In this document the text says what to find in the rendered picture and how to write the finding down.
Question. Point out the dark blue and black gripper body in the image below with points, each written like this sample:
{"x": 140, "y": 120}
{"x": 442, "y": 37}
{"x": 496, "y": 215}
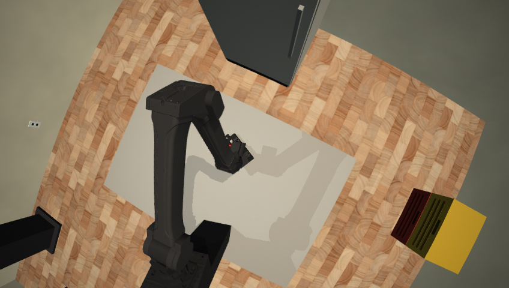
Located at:
{"x": 244, "y": 161}

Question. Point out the black power strip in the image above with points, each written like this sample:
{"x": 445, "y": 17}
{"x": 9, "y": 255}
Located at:
{"x": 234, "y": 137}

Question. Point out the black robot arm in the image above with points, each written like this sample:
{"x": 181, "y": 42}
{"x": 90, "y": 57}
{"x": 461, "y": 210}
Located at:
{"x": 174, "y": 107}

